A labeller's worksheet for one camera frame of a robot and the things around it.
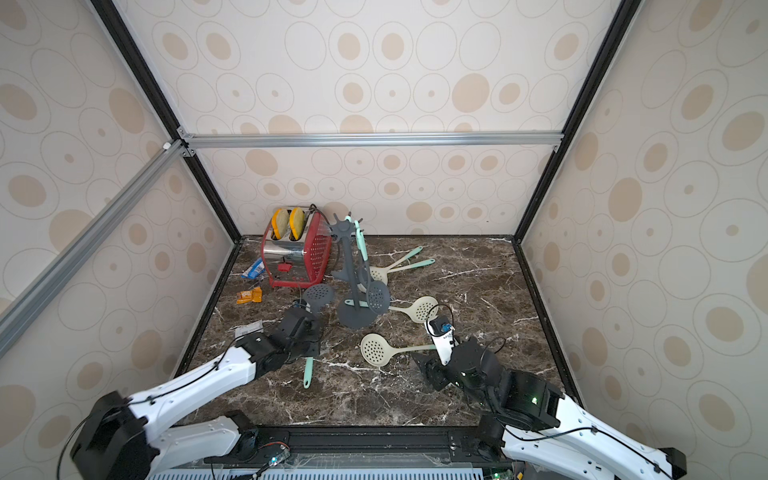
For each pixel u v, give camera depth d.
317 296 0.89
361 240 0.69
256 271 1.08
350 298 1.00
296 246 0.94
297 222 0.97
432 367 0.57
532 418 0.45
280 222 0.97
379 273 1.02
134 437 0.39
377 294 0.87
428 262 1.13
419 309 0.97
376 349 0.89
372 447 0.76
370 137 0.90
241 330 0.94
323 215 1.05
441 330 0.56
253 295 1.02
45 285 0.55
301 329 0.64
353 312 0.99
